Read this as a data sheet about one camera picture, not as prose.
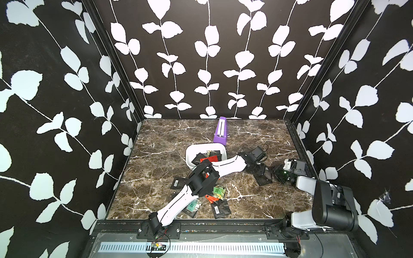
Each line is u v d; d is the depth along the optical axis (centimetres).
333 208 44
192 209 80
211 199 82
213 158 97
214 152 101
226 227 76
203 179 60
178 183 88
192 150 101
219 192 85
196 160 98
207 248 70
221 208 80
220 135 104
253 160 77
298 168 73
